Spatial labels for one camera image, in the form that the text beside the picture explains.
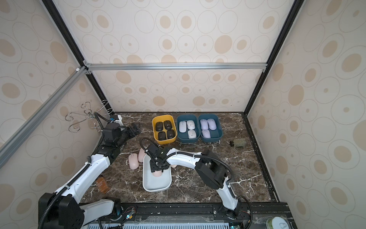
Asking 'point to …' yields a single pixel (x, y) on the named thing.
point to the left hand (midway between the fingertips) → (138, 123)
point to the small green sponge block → (239, 142)
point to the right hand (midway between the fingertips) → (159, 166)
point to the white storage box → (152, 183)
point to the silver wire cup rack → (88, 114)
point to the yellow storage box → (164, 129)
